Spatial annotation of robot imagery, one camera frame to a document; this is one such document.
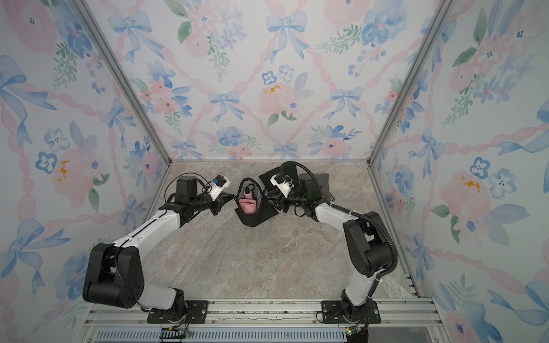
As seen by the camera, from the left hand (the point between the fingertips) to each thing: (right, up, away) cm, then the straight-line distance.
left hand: (231, 194), depth 86 cm
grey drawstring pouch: (+29, +3, -14) cm, 33 cm away
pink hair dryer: (+7, -4, 0) cm, 8 cm away
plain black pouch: (+23, +12, +18) cm, 32 cm away
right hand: (+14, +2, +4) cm, 14 cm away
